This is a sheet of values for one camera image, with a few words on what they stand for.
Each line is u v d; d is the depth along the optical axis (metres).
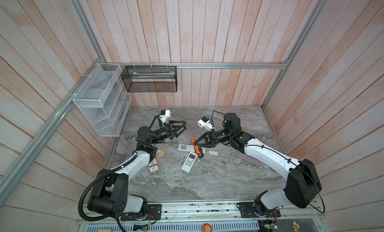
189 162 0.90
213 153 0.96
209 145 0.65
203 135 0.65
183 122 0.67
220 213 0.73
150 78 1.04
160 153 0.95
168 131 0.64
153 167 0.88
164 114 0.70
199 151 0.63
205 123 0.68
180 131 0.72
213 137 0.62
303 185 0.42
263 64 0.95
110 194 0.42
